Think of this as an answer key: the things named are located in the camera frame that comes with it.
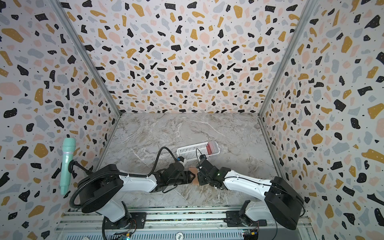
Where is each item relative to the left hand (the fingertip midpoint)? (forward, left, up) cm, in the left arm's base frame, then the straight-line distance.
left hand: (198, 177), depth 85 cm
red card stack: (+19, -9, 0) cm, 21 cm away
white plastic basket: (+19, +2, -4) cm, 20 cm away
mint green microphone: (+1, +54, +29) cm, 61 cm away
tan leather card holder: (+5, +2, -2) cm, 6 cm away
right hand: (0, -3, 0) cm, 3 cm away
